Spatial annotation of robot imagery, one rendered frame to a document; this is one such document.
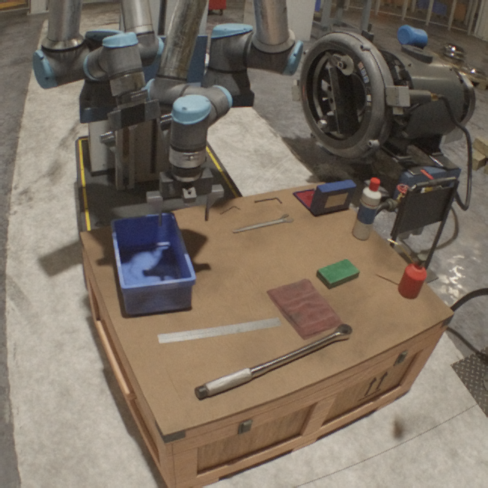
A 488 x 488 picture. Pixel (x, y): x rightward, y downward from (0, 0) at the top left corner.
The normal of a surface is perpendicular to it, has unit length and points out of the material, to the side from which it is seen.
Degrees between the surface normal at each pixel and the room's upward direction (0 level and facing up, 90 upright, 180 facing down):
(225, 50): 90
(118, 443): 0
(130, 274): 0
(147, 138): 90
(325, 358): 0
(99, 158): 90
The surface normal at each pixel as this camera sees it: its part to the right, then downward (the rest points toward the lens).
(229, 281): 0.11, -0.77
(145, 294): 0.31, 0.62
